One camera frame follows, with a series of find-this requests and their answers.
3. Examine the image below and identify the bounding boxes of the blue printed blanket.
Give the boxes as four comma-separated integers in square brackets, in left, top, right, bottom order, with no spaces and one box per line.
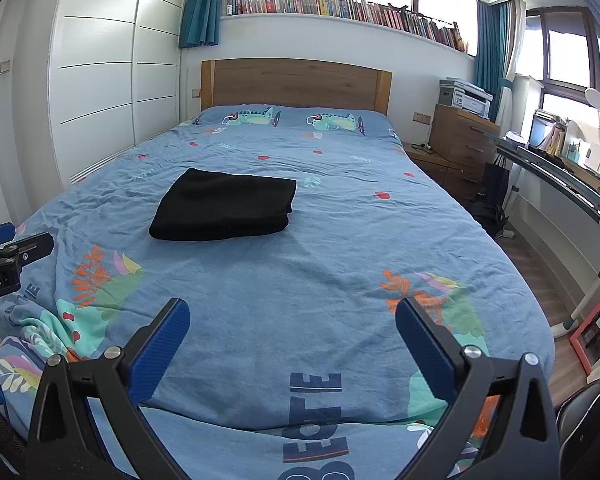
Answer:
[0,105,556,480]

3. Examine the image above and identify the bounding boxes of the black office chair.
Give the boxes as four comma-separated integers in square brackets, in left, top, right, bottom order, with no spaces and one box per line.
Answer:
[555,375,600,480]

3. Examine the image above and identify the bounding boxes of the black backpack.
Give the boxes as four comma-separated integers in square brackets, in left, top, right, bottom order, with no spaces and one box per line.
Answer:
[467,200,511,238]

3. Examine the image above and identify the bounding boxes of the teal curtain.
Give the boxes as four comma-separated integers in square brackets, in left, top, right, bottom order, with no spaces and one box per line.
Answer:
[474,0,525,126]
[178,0,227,50]

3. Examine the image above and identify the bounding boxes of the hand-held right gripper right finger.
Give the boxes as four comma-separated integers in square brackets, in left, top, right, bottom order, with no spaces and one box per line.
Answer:
[396,297,561,480]

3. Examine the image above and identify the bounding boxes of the white desk lamp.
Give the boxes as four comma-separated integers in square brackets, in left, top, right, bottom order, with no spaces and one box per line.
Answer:
[584,87,600,136]

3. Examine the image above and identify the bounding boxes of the white printer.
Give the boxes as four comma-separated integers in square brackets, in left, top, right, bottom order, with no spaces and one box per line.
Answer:
[438,79,494,120]

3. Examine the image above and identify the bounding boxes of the small monitor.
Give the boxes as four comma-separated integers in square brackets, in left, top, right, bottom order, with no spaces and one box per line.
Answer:
[529,109,556,148]

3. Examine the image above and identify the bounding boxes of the white wardrobe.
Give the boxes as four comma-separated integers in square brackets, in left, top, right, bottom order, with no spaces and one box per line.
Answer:
[0,0,198,231]

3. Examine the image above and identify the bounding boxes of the wooden headboard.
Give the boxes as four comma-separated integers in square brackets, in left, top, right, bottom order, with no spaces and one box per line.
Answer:
[200,58,393,117]

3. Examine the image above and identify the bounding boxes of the wooden dresser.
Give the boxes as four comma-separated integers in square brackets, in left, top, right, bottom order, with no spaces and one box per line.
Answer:
[427,104,503,206]

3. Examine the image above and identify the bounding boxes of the wooden nightstand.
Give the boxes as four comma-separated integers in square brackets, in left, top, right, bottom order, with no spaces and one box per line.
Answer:
[404,145,453,186]

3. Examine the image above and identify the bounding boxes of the row of books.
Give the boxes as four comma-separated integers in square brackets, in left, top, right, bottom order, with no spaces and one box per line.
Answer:
[221,0,470,53]

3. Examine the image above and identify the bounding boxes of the red framed mirror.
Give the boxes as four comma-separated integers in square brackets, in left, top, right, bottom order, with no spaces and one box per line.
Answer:
[570,265,600,376]

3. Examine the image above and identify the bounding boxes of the glass top desk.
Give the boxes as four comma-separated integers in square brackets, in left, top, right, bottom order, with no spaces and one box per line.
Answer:
[495,132,600,341]

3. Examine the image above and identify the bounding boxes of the black pants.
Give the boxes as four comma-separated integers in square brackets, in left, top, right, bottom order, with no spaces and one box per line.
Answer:
[148,167,298,242]

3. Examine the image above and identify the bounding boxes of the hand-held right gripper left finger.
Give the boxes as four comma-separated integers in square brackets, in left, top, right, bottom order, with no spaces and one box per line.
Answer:
[26,298,201,480]

